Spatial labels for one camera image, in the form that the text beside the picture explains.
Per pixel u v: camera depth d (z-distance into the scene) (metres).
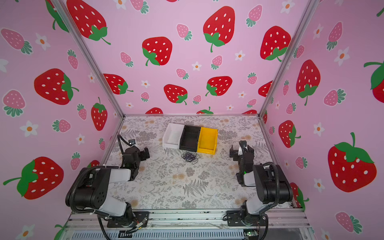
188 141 1.10
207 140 1.00
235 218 0.73
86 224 0.73
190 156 0.94
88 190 0.45
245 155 0.78
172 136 1.07
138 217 0.75
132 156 0.73
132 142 0.82
